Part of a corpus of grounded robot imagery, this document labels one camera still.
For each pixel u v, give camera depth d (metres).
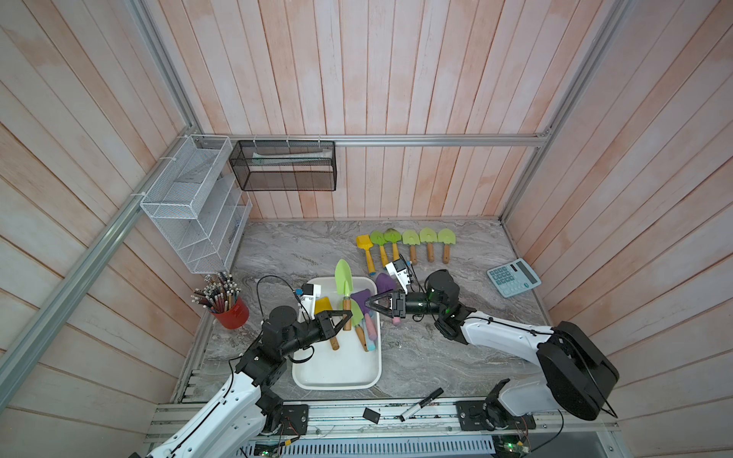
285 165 1.04
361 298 0.97
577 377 0.43
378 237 1.12
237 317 0.85
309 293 0.69
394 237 1.14
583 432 0.73
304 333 0.62
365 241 1.11
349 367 0.80
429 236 1.14
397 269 0.70
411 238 1.14
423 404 0.75
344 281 0.76
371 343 0.82
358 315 0.90
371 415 0.75
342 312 0.72
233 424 0.57
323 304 0.94
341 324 0.73
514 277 1.00
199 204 0.68
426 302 0.66
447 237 1.15
